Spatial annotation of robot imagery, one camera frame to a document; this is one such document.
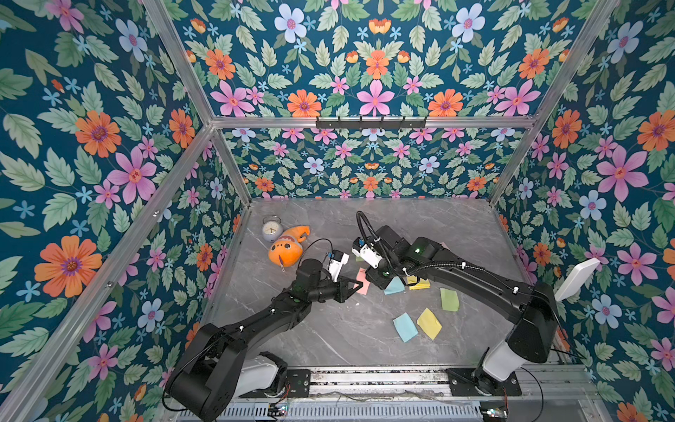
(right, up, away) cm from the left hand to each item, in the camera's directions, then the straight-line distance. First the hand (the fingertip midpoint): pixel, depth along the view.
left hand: (364, 285), depth 79 cm
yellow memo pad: (+13, +4, -18) cm, 23 cm away
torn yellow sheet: (+21, -14, +6) cm, 26 cm away
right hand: (+4, +6, 0) cm, 7 cm away
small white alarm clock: (-37, +17, +26) cm, 48 cm away
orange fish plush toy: (-28, +9, +14) cm, 32 cm away
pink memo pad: (+1, 0, +1) cm, 1 cm away
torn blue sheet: (+14, -15, +5) cm, 21 cm away
